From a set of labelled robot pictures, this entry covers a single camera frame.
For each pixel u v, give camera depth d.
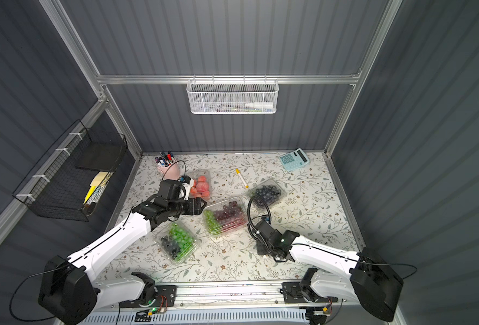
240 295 0.75
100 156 0.81
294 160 1.15
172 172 1.11
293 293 0.74
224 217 0.89
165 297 0.72
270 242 0.63
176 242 0.82
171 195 0.64
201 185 0.99
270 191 0.96
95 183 0.73
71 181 0.73
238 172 1.12
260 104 0.88
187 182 0.74
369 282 0.41
